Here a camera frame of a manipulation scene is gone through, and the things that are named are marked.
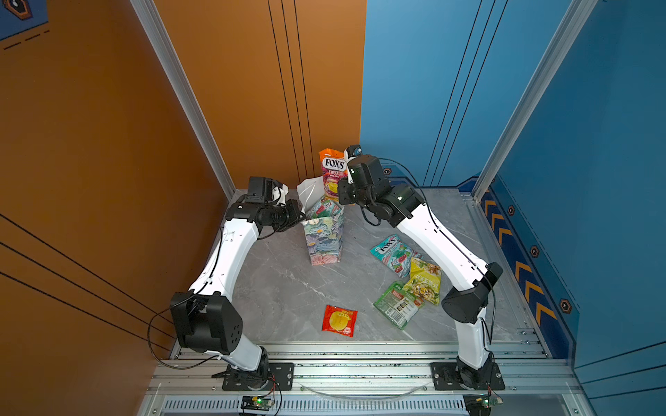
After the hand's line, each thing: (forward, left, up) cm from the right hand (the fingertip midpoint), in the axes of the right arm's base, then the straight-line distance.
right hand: (344, 181), depth 75 cm
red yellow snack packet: (-28, +1, -35) cm, 45 cm away
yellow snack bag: (-15, -28, -32) cm, 45 cm away
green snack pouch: (-22, -18, -36) cm, 46 cm away
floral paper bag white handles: (-6, +6, -12) cm, 15 cm away
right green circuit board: (-48, -39, -36) cm, 72 cm away
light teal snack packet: (-4, -19, -33) cm, 38 cm away
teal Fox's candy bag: (+7, +7, -19) cm, 22 cm away
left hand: (-2, +11, -11) cm, 16 cm away
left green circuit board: (-49, +24, -37) cm, 66 cm away
